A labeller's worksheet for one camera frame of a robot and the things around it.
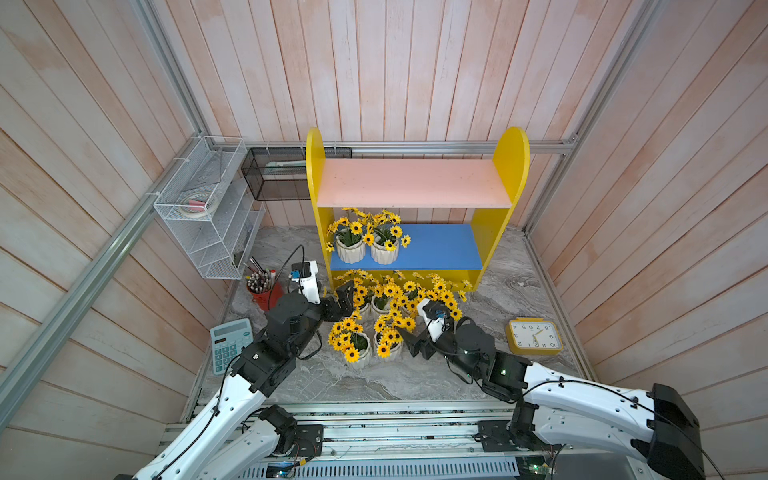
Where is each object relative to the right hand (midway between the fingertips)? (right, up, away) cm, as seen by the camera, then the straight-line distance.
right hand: (411, 313), depth 73 cm
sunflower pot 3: (-16, -6, +2) cm, 18 cm away
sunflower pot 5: (-12, +5, +14) cm, 20 cm away
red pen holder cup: (-41, +5, +11) cm, 42 cm away
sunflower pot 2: (-6, +20, +15) cm, 26 cm away
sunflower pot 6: (-7, +1, +19) cm, 20 cm away
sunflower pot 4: (-6, -7, +1) cm, 9 cm away
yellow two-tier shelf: (+23, +33, +45) cm, 61 cm away
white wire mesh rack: (-50, +17, +4) cm, 54 cm away
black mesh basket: (-39, +40, +17) cm, 58 cm away
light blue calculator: (-53, -11, +12) cm, 55 cm away
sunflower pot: (-17, +18, +14) cm, 29 cm away
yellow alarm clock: (+39, -10, +15) cm, 43 cm away
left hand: (-18, +7, -2) cm, 19 cm away
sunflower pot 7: (+12, +4, +10) cm, 16 cm away
